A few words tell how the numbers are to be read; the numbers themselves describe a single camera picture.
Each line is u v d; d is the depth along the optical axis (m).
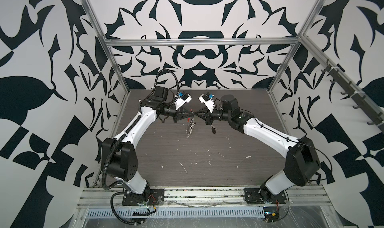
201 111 0.72
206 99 0.67
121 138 0.45
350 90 0.61
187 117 0.75
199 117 0.76
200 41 0.91
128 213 0.71
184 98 0.69
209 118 0.69
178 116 0.69
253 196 0.74
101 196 0.76
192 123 0.76
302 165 0.43
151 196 0.73
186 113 0.74
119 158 0.44
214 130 0.99
